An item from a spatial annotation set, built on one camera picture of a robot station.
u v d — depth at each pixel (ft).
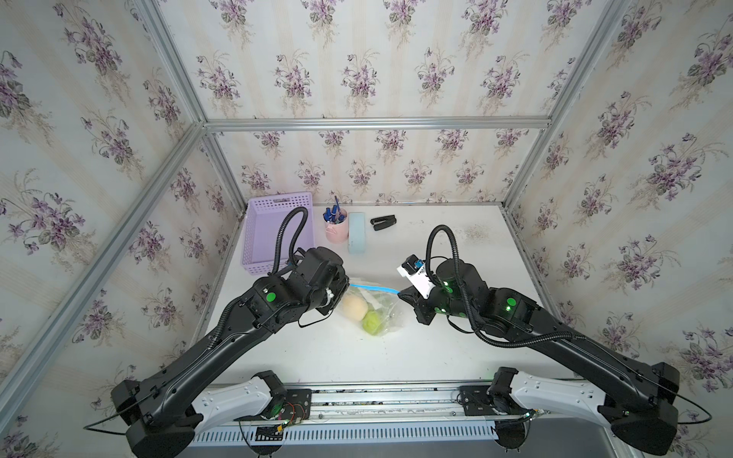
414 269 1.88
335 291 1.94
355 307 2.71
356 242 3.45
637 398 1.27
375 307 2.58
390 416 2.38
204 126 3.03
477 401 2.40
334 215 3.43
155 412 1.20
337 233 3.36
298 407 2.35
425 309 1.94
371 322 2.68
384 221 3.69
